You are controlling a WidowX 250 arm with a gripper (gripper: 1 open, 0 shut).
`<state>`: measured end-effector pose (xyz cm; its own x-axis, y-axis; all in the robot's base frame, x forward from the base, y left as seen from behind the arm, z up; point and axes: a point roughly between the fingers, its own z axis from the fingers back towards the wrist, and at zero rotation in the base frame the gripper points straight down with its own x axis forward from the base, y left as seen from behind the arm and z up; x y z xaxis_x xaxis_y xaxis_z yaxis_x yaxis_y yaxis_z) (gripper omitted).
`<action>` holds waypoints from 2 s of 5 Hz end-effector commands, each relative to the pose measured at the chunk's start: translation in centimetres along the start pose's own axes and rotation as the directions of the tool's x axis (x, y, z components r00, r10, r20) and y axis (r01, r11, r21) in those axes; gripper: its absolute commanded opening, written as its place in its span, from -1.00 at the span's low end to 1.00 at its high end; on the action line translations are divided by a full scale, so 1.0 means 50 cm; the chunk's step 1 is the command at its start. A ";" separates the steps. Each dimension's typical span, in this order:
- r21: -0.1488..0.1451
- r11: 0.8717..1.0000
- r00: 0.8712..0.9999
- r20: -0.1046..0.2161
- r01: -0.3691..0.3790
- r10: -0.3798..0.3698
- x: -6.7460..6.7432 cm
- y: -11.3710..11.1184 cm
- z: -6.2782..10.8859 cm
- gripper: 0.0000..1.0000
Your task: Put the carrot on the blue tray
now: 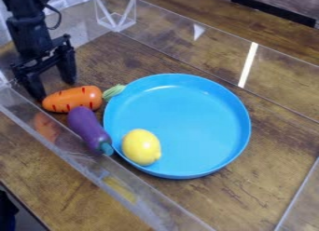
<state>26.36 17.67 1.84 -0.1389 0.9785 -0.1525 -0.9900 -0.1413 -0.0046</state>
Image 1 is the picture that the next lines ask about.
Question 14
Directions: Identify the yellow toy lemon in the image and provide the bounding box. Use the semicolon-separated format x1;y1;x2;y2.
121;129;162;166

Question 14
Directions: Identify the white patterned curtain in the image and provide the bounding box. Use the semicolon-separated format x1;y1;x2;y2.
0;2;11;46

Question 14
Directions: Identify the clear acrylic front barrier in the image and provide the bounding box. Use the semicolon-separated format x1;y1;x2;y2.
0;82;214;231

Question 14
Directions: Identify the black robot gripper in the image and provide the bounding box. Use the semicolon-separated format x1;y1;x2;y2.
3;0;78;101

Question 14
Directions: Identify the clear acrylic barrier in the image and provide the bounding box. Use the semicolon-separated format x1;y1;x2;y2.
95;0;319;122
0;82;214;231

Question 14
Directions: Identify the clear acrylic back barrier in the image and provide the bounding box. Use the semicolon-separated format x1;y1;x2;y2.
95;0;319;122

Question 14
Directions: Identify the orange toy carrot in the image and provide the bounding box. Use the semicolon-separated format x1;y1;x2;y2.
42;84;127;115

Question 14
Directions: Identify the purple toy eggplant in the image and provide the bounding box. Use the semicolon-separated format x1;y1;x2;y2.
67;106;114;156

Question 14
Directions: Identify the blue round plastic tray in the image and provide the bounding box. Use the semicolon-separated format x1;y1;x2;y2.
103;74;252;179

